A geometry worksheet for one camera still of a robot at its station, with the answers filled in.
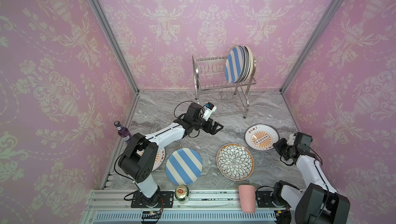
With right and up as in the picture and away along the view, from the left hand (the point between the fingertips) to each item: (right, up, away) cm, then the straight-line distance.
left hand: (217, 124), depth 84 cm
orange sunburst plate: (-32, -20, +3) cm, 38 cm away
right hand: (+33, -11, +3) cm, 35 cm away
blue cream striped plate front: (-19, -23, 0) cm, 30 cm away
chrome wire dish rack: (-2, +19, +4) cm, 20 cm away
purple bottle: (-52, -4, 0) cm, 52 cm away
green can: (-17, -28, -17) cm, 37 cm away
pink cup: (+12, -32, -14) cm, 37 cm away
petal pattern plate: (+10, -21, +1) cm, 23 cm away
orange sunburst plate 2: (+28, -9, +10) cm, 31 cm away
